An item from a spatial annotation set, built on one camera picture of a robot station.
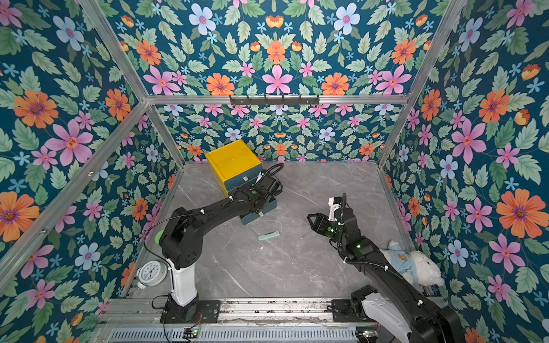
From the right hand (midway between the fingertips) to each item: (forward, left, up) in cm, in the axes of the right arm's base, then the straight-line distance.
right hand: (314, 214), depth 80 cm
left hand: (+14, +25, -4) cm, 29 cm away
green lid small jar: (-6, +65, -12) cm, 66 cm away
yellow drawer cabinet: (+23, +36, +6) cm, 43 cm away
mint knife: (-1, +19, -17) cm, 26 cm away
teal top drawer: (+16, +29, +3) cm, 33 cm away
